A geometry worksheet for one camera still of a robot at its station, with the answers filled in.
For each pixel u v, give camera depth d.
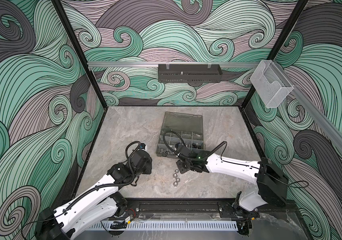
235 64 0.95
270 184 0.42
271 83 0.79
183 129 1.09
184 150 0.63
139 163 0.58
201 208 0.74
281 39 0.82
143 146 0.70
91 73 0.99
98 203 0.48
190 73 0.97
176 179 0.83
